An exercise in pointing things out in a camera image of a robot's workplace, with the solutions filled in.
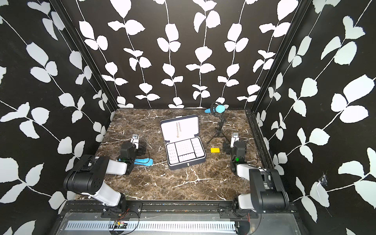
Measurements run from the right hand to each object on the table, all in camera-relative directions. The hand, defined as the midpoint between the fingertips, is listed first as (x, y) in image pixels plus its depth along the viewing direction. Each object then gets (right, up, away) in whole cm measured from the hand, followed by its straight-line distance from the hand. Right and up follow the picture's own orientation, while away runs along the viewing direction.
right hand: (232, 138), depth 93 cm
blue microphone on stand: (-10, +18, -8) cm, 22 cm away
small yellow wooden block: (-11, -9, +3) cm, 14 cm away
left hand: (-63, -1, +2) cm, 63 cm away
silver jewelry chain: (-36, +1, +1) cm, 36 cm away
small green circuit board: (-62, -41, -21) cm, 77 cm away
